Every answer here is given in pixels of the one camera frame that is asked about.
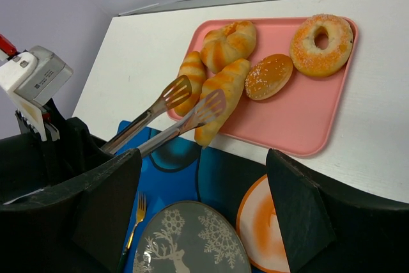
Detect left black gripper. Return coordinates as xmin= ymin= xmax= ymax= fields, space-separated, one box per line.
xmin=1 ymin=99 xmax=113 ymax=203

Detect pink tray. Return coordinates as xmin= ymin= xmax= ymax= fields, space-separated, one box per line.
xmin=186 ymin=17 xmax=359 ymax=157

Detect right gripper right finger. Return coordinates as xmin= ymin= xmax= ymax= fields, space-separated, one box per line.
xmin=266 ymin=149 xmax=408 ymax=272

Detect small sesame bun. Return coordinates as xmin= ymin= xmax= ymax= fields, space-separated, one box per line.
xmin=245 ymin=54 xmax=293 ymax=100

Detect sugared donut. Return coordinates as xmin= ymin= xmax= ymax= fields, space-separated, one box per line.
xmin=289 ymin=14 xmax=353 ymax=77

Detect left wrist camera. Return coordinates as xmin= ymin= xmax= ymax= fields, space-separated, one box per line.
xmin=1 ymin=36 xmax=73 ymax=141

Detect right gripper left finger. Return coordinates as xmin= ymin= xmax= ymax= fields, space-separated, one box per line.
xmin=1 ymin=150 xmax=142 ymax=272

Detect round striped bread roll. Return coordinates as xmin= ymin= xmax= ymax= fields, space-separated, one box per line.
xmin=200 ymin=20 xmax=257 ymax=74

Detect blue cartoon placemat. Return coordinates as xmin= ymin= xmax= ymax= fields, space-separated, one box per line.
xmin=124 ymin=137 xmax=289 ymax=272

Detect grey reindeer plate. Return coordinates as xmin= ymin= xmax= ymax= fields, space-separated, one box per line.
xmin=132 ymin=201 xmax=251 ymax=273

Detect gold fork dark handle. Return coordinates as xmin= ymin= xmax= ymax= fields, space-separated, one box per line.
xmin=116 ymin=192 xmax=147 ymax=273

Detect croissant bread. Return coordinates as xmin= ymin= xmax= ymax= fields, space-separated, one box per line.
xmin=174 ymin=51 xmax=207 ymax=116
xmin=194 ymin=58 xmax=252 ymax=148

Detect stainless steel tongs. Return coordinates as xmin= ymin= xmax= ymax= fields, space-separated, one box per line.
xmin=100 ymin=74 xmax=228 ymax=159

